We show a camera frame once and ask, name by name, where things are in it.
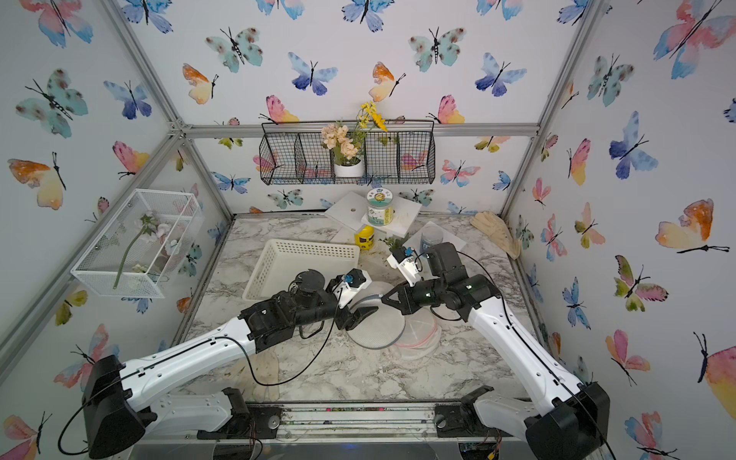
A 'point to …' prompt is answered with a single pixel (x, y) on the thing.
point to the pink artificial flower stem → (146, 222)
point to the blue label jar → (429, 238)
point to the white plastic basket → (285, 258)
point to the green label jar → (379, 206)
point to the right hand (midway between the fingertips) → (388, 297)
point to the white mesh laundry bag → (421, 335)
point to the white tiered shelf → (346, 218)
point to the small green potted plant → (396, 245)
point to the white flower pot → (351, 171)
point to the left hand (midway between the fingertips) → (371, 294)
